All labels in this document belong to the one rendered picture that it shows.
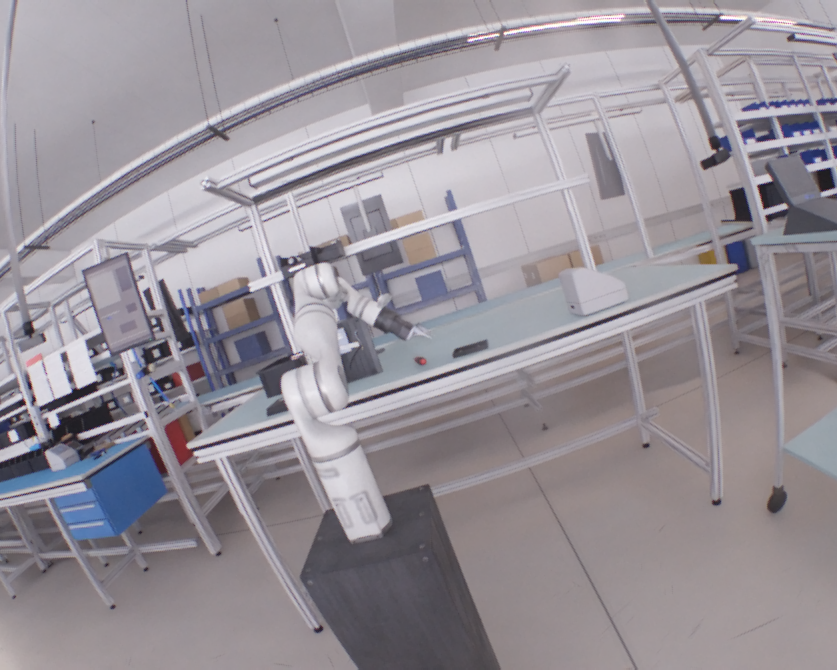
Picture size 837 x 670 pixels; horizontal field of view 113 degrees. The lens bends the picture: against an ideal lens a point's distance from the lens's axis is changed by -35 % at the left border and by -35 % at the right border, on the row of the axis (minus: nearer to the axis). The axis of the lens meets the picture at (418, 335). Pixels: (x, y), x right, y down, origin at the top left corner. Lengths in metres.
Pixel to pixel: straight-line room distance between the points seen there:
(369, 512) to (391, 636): 0.26
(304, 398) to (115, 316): 1.92
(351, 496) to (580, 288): 0.90
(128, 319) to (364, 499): 1.97
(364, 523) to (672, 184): 6.47
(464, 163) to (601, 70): 2.68
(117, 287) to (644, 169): 6.29
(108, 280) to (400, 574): 2.15
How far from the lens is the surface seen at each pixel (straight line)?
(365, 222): 3.22
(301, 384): 0.70
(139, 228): 7.05
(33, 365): 3.52
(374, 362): 1.44
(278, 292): 2.18
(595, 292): 1.33
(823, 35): 3.74
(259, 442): 1.41
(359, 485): 0.74
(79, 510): 2.63
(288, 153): 1.79
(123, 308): 2.49
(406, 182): 5.65
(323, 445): 0.71
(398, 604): 0.79
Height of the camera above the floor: 1.25
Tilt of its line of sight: 7 degrees down
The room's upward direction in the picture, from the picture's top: 18 degrees counter-clockwise
